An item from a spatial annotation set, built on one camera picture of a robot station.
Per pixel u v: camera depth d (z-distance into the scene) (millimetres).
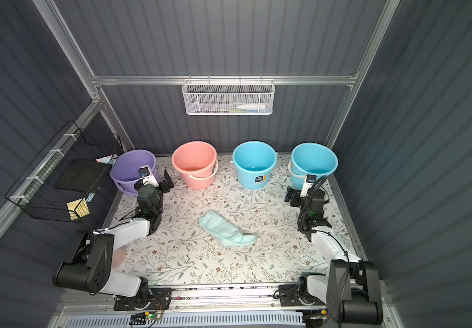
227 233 865
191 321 768
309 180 751
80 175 758
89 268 440
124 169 1012
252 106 886
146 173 733
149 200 663
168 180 817
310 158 975
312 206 654
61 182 715
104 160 823
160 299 727
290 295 739
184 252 850
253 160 1103
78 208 608
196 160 1069
